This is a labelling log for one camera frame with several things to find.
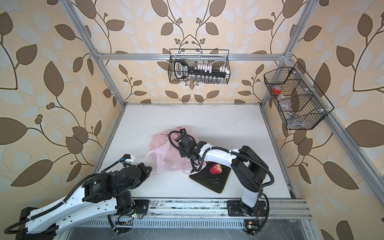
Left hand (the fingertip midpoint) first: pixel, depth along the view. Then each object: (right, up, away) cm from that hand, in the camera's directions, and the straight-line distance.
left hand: (156, 169), depth 71 cm
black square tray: (+29, -9, +14) cm, 34 cm away
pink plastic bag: (+4, +4, +6) cm, 8 cm away
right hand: (+12, +7, +17) cm, 22 cm away
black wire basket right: (+71, +32, +3) cm, 78 cm away
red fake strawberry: (+30, -4, +12) cm, 33 cm away
